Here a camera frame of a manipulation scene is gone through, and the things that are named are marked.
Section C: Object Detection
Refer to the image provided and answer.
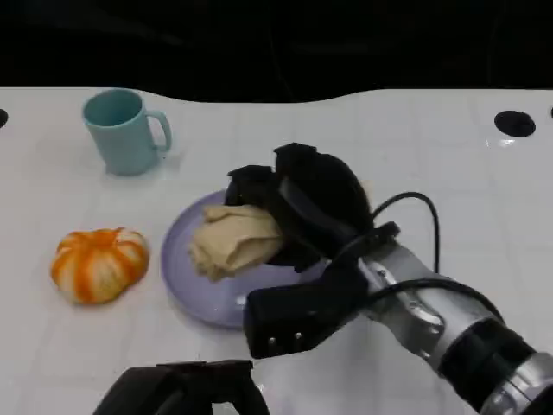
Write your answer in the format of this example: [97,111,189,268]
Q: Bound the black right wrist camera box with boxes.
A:
[243,259,373,361]

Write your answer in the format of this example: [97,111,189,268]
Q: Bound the pale green mug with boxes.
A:
[81,87,174,177]

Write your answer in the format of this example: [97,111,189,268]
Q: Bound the lilac plate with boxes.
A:
[160,188,330,332]

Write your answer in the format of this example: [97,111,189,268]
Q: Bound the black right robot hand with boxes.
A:
[223,142,401,274]

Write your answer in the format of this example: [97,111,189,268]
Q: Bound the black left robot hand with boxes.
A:
[92,359,271,415]

